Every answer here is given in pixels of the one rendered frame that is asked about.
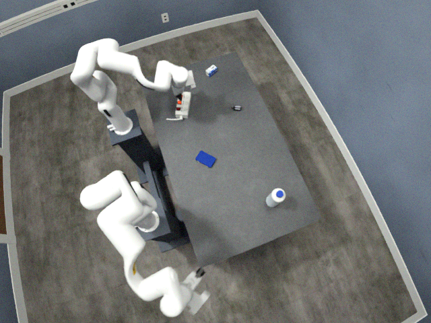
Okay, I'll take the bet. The white power strip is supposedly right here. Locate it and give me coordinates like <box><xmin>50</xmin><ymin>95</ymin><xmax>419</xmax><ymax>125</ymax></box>
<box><xmin>167</xmin><ymin>92</ymin><xmax>191</xmax><ymax>120</ymax></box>

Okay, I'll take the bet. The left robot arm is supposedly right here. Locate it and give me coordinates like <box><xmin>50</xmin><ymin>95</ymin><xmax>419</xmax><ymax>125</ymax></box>
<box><xmin>71</xmin><ymin>38</ymin><xmax>196</xmax><ymax>135</ymax></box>

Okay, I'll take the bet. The white bottle with blue cap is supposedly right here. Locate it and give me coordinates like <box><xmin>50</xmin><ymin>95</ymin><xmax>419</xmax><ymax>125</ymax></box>
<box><xmin>266</xmin><ymin>188</ymin><xmax>286</xmax><ymax>207</ymax></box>

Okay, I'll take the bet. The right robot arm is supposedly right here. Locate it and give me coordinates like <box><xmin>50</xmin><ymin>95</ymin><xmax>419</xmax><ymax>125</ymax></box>
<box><xmin>80</xmin><ymin>170</ymin><xmax>209</xmax><ymax>318</ymax></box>

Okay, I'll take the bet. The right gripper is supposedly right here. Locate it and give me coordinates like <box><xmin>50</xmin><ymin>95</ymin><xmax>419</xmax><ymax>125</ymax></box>
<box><xmin>182</xmin><ymin>269</ymin><xmax>205</xmax><ymax>291</ymax></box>

